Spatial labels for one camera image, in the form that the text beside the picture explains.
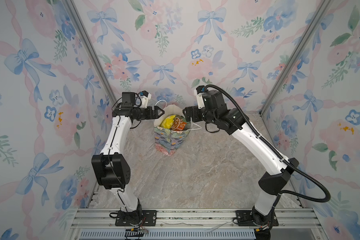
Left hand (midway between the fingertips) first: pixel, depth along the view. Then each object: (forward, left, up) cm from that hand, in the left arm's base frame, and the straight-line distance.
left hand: (158, 111), depth 83 cm
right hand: (-7, -17, +9) cm, 21 cm away
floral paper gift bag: (-12, -6, -13) cm, 18 cm away
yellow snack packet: (-4, -5, -5) cm, 8 cm away
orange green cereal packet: (-2, -11, -9) cm, 14 cm away
